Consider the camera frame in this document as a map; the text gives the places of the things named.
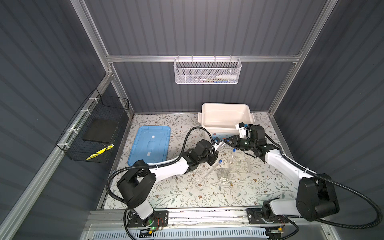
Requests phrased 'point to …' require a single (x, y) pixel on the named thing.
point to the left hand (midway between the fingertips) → (217, 151)
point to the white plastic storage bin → (219, 120)
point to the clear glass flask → (223, 175)
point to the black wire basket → (91, 135)
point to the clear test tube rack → (239, 164)
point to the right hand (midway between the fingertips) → (226, 142)
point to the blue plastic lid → (151, 144)
